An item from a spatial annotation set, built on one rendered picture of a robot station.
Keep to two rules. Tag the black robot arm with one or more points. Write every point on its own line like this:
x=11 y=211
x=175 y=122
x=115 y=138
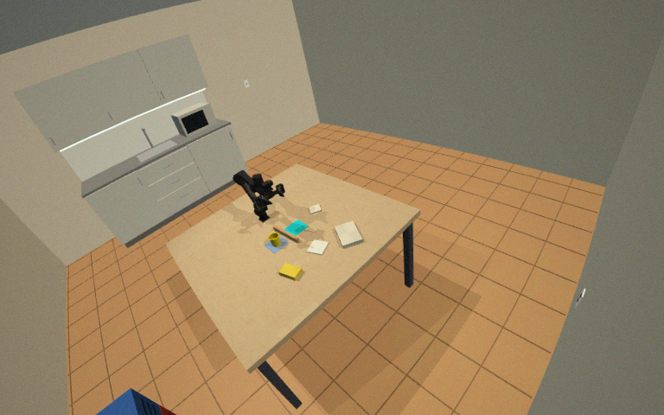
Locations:
x=251 y=186

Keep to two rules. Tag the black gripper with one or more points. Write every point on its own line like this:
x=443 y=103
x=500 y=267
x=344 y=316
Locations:
x=264 y=200

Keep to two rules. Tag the tan wooden strip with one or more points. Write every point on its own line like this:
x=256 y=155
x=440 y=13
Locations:
x=286 y=234

